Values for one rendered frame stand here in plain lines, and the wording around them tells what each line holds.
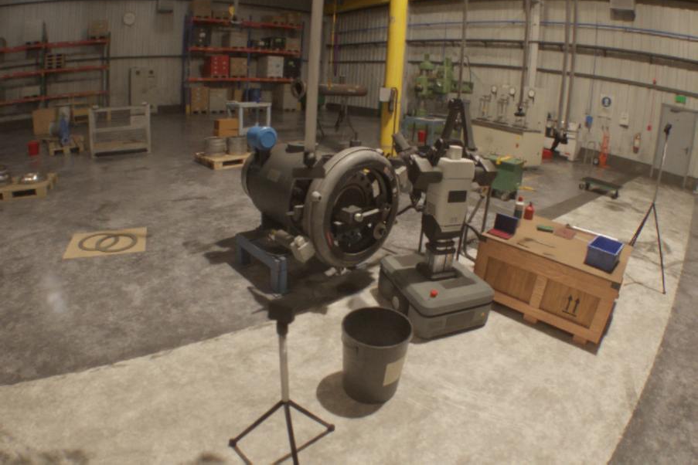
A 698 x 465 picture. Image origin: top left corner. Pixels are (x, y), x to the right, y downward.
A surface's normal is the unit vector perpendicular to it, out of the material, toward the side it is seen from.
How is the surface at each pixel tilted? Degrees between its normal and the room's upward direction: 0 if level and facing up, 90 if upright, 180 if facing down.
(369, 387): 93
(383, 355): 93
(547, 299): 90
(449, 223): 90
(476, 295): 45
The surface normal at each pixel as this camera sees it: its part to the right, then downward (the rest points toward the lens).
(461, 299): 0.28, -0.46
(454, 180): 0.33, 0.30
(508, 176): -0.68, 0.18
